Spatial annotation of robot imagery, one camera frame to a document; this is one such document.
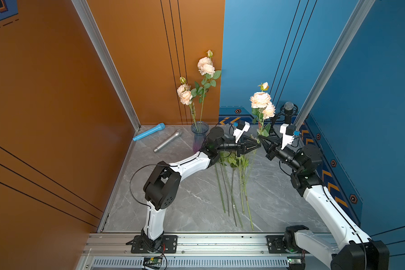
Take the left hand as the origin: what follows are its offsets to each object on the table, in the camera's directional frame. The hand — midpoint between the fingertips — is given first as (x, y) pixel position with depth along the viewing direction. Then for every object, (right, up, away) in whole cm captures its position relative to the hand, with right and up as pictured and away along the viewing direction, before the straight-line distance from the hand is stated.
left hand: (259, 144), depth 70 cm
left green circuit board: (-46, -51, +1) cm, 68 cm away
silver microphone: (-42, +6, +42) cm, 60 cm away
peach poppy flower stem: (-1, -12, +28) cm, 31 cm away
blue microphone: (-55, +11, +46) cm, 72 cm away
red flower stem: (-7, -12, +28) cm, 31 cm away
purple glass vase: (-27, +7, +24) cm, 37 cm away
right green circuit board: (+15, -50, -1) cm, 52 cm away
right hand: (0, +3, -1) cm, 3 cm away
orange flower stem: (-15, -25, +20) cm, 35 cm away
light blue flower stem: (-9, -27, +19) cm, 34 cm away
